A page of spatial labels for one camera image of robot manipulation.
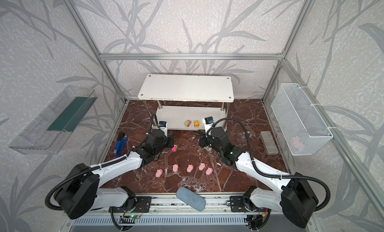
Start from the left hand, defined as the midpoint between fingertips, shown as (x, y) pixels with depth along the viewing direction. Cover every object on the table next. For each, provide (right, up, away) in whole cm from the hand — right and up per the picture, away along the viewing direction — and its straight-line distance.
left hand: (176, 130), depth 87 cm
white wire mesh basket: (+58, +4, -25) cm, 63 cm away
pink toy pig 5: (+19, -22, -5) cm, 30 cm away
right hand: (+14, +3, -8) cm, 17 cm away
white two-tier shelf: (+9, +17, -12) cm, 22 cm away
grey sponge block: (+58, -9, +7) cm, 59 cm away
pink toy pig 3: (+9, -21, -3) cm, 23 cm away
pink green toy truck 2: (-1, -12, +5) cm, 13 cm away
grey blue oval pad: (+11, -32, -15) cm, 37 cm away
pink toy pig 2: (0, -21, -3) cm, 21 cm away
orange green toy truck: (+12, +3, +9) cm, 16 cm away
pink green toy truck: (+6, +4, +9) cm, 11 cm away
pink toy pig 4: (+15, -20, -2) cm, 25 cm away
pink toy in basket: (+63, -5, -14) cm, 64 cm away
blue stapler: (-36, -10, +6) cm, 38 cm away
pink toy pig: (-9, -23, -5) cm, 25 cm away
